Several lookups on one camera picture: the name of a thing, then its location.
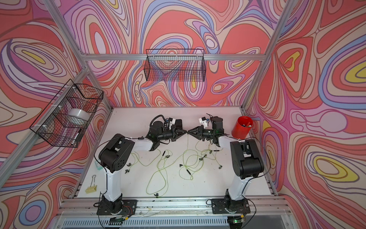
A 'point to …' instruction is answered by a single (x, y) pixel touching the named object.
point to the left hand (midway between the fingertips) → (187, 133)
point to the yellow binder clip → (92, 188)
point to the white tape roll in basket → (80, 113)
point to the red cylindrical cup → (241, 129)
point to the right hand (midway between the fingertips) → (189, 135)
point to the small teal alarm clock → (98, 165)
